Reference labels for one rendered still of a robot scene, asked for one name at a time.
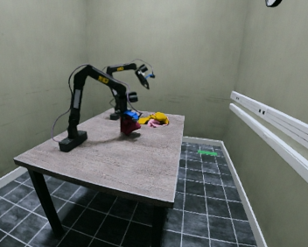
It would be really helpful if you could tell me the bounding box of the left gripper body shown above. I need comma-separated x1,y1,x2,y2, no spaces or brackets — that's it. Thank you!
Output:
137,74,153,85

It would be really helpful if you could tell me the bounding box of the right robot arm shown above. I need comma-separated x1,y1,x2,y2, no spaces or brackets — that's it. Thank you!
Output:
59,65,138,145

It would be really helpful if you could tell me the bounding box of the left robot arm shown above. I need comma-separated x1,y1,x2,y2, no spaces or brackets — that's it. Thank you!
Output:
106,63,148,116

